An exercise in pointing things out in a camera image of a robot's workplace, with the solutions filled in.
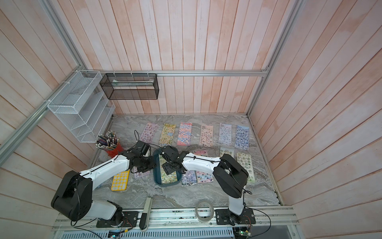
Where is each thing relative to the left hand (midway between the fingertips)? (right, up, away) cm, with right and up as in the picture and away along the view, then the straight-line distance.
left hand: (154, 168), depth 87 cm
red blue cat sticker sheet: (+18, +20, +20) cm, 33 cm away
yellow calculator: (-20, -7, -2) cm, 21 cm away
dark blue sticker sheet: (+60, +18, +20) cm, 66 cm away
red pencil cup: (-25, +16, -3) cm, 30 cm away
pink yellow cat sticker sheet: (+30, -6, 0) cm, 30 cm away
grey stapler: (0, -19, -17) cm, 26 cm away
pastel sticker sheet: (+34, +19, +20) cm, 43 cm away
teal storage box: (+4, -5, -1) cm, 7 cm away
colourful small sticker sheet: (+5, +19, +20) cm, 28 cm away
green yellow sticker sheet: (+7, -6, -2) cm, 9 cm away
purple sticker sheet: (+21, -6, 0) cm, 22 cm away
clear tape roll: (+32, -19, -13) cm, 40 cm away
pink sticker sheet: (-9, +21, +21) cm, 30 cm away
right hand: (+9, +1, +2) cm, 9 cm away
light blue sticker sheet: (+48, +20, +21) cm, 56 cm away
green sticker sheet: (+48, +9, +11) cm, 50 cm away
